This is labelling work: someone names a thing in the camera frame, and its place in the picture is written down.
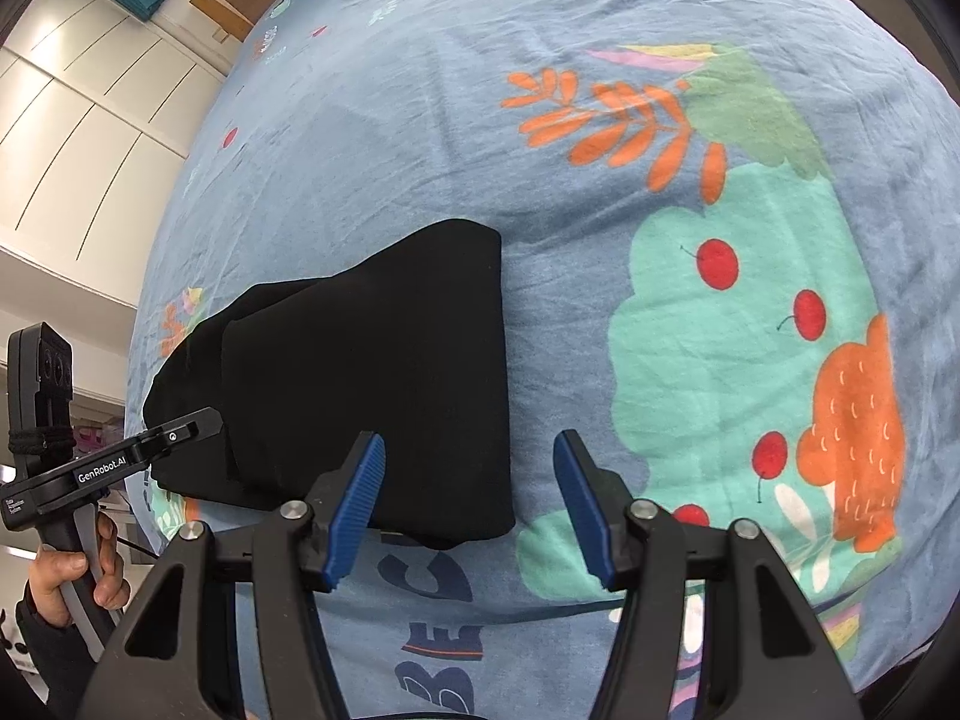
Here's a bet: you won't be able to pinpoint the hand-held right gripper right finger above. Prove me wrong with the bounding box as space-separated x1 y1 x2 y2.
551 429 867 720

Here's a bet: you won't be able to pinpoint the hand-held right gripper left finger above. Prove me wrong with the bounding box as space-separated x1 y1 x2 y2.
79 431 387 720

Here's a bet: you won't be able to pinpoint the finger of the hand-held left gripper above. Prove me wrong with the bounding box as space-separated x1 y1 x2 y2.
142 406 224 460

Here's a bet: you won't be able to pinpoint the black pants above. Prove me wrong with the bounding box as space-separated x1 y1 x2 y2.
142 219 517 550

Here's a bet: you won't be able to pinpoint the person's left hand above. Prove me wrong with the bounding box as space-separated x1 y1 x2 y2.
28 514 127 627

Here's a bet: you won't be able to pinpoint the blue printed bed sheet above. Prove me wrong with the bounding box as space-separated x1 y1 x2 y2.
124 0 960 720

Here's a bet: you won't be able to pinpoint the white wardrobe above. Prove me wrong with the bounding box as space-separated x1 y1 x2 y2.
0 0 230 308

